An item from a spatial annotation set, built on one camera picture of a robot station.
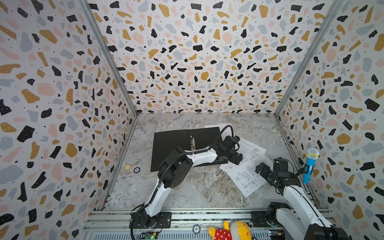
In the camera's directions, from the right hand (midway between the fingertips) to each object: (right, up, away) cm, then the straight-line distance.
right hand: (261, 167), depth 88 cm
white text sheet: (-20, +21, -5) cm, 30 cm away
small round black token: (-74, -2, +3) cm, 74 cm away
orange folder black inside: (-61, +13, +17) cm, 65 cm away
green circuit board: (-60, -29, -17) cm, 68 cm away
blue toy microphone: (+16, +11, -19) cm, 27 cm away
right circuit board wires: (+1, -28, -16) cm, 32 cm away
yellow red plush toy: (-19, -23, -21) cm, 36 cm away
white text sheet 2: (-4, +11, +16) cm, 20 cm away
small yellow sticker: (-80, -1, +3) cm, 80 cm away
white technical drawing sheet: (-9, -5, +2) cm, 11 cm away
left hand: (-12, +7, +2) cm, 15 cm away
